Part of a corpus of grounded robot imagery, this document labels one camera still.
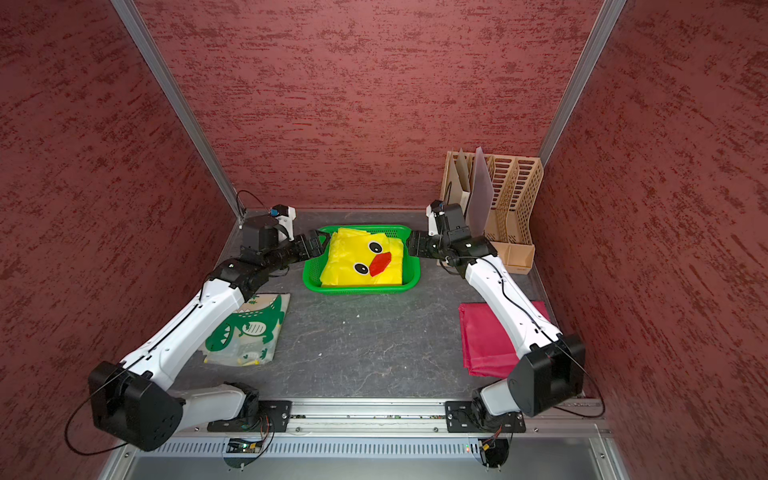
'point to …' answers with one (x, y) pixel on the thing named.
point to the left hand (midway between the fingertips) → (317, 245)
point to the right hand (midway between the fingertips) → (418, 248)
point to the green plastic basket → (411, 268)
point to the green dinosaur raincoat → (249, 334)
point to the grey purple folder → (481, 197)
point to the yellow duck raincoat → (358, 257)
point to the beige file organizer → (515, 183)
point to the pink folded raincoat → (487, 351)
